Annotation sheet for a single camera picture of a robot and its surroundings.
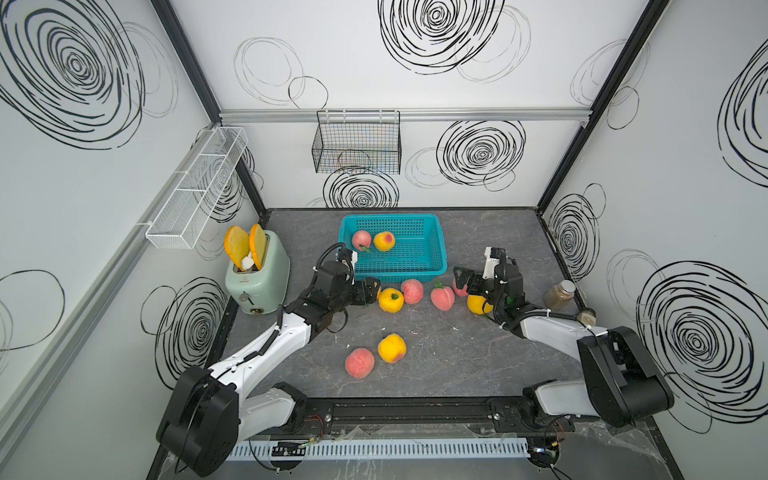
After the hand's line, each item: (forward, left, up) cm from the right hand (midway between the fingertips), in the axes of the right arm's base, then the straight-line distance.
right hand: (467, 270), depth 90 cm
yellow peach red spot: (+14, +26, -4) cm, 30 cm away
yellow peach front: (-22, +22, -5) cm, 32 cm away
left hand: (-7, +29, +4) cm, 30 cm away
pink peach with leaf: (-7, +8, -4) cm, 11 cm away
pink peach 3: (-9, +3, +2) cm, 9 cm away
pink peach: (+14, +34, -4) cm, 37 cm away
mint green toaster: (-10, +59, +3) cm, 60 cm away
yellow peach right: (-8, -2, -5) cm, 10 cm away
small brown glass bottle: (-6, -27, -3) cm, 27 cm away
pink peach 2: (-4, +16, -5) cm, 18 cm away
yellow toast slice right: (+1, +61, +10) cm, 62 cm away
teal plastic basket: (+13, +14, -9) cm, 21 cm away
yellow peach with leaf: (-8, +23, -5) cm, 25 cm away
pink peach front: (-27, +31, -4) cm, 41 cm away
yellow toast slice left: (0, +66, +12) cm, 67 cm away
